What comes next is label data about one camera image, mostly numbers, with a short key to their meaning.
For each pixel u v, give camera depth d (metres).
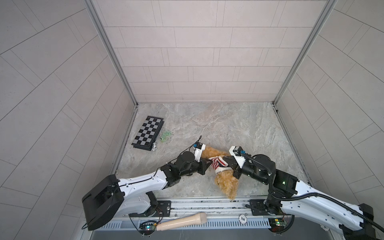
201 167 0.66
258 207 0.71
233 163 0.60
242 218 0.69
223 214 0.71
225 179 0.64
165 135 0.97
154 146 0.91
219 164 0.68
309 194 0.47
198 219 0.65
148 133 0.94
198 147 0.68
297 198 0.47
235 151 0.56
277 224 0.68
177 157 0.59
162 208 0.71
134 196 0.45
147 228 0.64
